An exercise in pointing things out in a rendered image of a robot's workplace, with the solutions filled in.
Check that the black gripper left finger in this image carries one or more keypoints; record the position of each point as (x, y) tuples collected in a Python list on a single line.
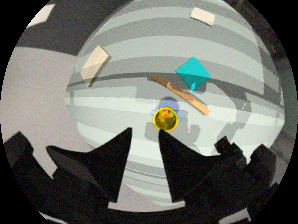
[(103, 167)]

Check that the brown rectangular block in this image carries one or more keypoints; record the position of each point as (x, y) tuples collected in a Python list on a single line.
[(184, 95)]

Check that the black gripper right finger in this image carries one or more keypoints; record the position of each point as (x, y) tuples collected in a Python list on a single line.
[(185, 169)]

